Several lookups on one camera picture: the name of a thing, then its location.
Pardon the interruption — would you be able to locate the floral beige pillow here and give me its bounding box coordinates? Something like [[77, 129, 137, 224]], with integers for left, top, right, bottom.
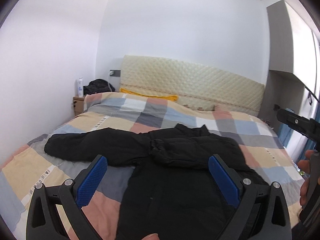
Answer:
[[176, 97, 216, 111]]

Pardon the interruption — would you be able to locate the grey wall socket panel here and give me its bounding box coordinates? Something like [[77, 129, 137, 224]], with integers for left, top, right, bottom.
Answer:
[[109, 69, 121, 77]]

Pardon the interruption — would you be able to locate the cream quilted headboard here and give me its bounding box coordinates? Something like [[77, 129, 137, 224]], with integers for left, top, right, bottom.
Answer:
[[120, 55, 264, 116]]

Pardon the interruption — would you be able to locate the white spray bottle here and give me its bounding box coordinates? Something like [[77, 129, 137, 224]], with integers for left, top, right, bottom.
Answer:
[[77, 77, 84, 98]]

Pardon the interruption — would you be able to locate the wooden nightstand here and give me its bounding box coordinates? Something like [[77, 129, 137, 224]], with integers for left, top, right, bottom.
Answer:
[[73, 96, 85, 116]]

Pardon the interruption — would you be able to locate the grey overhead wall cabinet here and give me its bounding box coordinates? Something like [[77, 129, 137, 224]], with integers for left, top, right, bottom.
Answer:
[[267, 0, 319, 97]]

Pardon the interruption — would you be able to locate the large black jacket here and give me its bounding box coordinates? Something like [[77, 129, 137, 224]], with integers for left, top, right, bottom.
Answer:
[[44, 124, 265, 239]]

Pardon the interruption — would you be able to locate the person's right hand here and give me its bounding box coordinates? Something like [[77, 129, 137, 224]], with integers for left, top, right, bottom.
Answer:
[[298, 150, 317, 206]]

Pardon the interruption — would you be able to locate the black clothes pile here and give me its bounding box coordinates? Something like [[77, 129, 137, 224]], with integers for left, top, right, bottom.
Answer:
[[84, 79, 116, 95]]

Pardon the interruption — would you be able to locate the person's left hand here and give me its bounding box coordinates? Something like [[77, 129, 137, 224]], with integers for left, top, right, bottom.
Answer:
[[142, 233, 159, 240]]

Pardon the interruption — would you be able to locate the plaid patchwork duvet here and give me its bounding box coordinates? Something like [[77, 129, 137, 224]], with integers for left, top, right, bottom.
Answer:
[[1, 93, 304, 239]]

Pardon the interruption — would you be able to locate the yellow pillow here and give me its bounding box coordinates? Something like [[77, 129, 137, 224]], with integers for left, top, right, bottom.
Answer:
[[119, 87, 179, 102]]

